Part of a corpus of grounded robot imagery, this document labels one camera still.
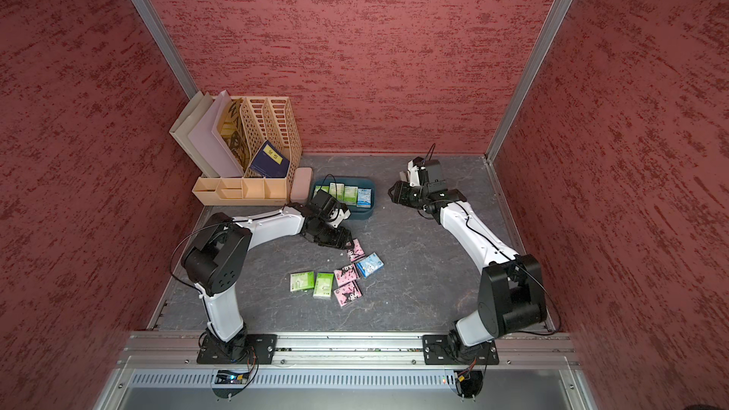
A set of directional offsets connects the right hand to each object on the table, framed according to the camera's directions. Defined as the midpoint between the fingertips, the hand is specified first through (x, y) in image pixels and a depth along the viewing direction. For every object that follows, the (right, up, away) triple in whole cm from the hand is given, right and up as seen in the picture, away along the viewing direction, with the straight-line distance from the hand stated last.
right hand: (394, 197), depth 86 cm
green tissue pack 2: (-15, 0, +17) cm, 23 cm away
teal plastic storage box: (-13, -6, +11) cm, 18 cm away
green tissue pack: (-25, +2, +16) cm, 30 cm away
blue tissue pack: (-10, -1, +17) cm, 20 cm away
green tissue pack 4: (-28, -25, -3) cm, 38 cm away
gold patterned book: (-58, +23, +14) cm, 64 cm away
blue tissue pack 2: (-8, -21, +1) cm, 23 cm away
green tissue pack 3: (-22, -26, -3) cm, 34 cm away
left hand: (-16, -18, +5) cm, 25 cm away
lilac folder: (-62, +17, +5) cm, 65 cm away
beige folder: (-67, +26, +4) cm, 72 cm away
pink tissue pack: (-12, -18, +3) cm, 22 cm away
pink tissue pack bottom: (-14, -28, -5) cm, 32 cm away
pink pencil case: (-34, +2, +19) cm, 40 cm away
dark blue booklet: (-47, +12, +20) cm, 52 cm away
